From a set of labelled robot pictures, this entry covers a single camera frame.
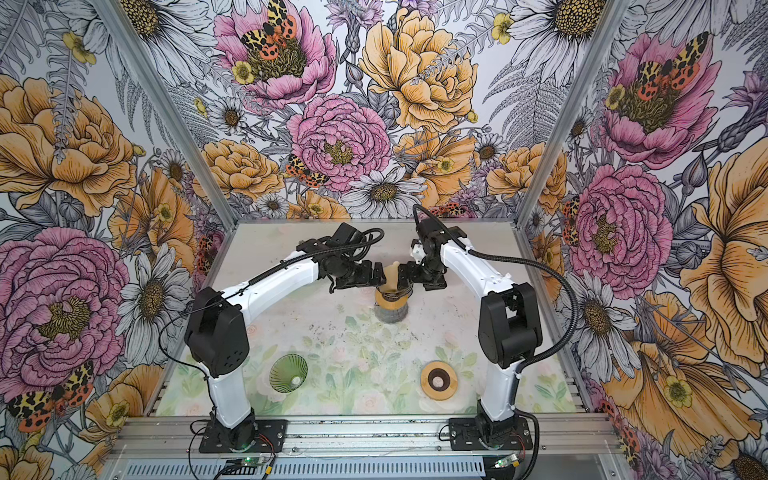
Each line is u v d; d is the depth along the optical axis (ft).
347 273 2.44
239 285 1.75
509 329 1.63
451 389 2.61
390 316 3.00
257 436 2.40
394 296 2.92
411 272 2.66
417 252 2.84
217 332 1.58
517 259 1.68
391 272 2.81
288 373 2.66
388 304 2.84
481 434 2.18
